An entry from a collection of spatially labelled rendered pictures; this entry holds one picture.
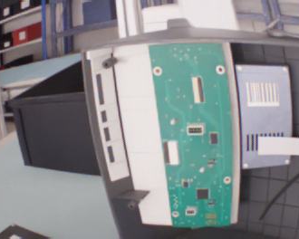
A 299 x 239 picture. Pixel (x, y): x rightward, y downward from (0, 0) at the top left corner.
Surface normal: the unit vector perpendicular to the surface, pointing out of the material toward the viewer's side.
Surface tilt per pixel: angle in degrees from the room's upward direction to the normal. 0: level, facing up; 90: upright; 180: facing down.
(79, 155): 90
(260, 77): 90
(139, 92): 90
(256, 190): 90
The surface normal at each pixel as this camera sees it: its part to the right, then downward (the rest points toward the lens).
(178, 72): -0.36, 0.30
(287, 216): -0.70, 0.28
